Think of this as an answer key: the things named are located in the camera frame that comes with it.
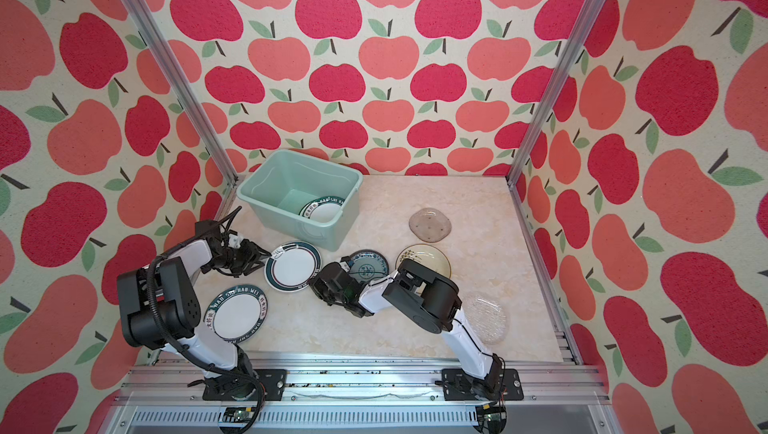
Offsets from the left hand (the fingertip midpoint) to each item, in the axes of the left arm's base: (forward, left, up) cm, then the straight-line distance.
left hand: (270, 257), depth 93 cm
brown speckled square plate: (+15, -53, -4) cm, 55 cm away
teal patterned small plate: (-1, -31, -4) cm, 31 cm away
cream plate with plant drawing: (+1, -50, -2) cm, 50 cm away
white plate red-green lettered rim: (+21, -14, -2) cm, 26 cm away
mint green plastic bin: (+31, +4, +2) cm, 31 cm away
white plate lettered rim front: (-16, +8, -5) cm, 19 cm away
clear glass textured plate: (-19, -65, -4) cm, 68 cm away
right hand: (-7, -12, -2) cm, 14 cm away
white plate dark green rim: (-1, -6, -4) cm, 7 cm away
